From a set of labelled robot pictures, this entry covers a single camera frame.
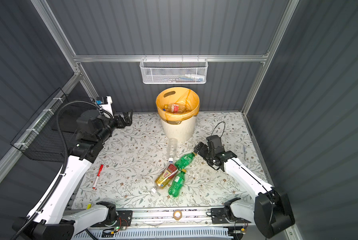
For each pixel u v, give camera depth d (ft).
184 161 3.01
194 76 2.99
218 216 2.42
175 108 3.25
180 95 3.25
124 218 2.39
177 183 2.63
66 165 1.44
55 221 1.28
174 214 2.45
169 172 2.72
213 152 2.11
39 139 2.16
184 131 3.08
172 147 3.25
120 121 1.99
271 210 1.28
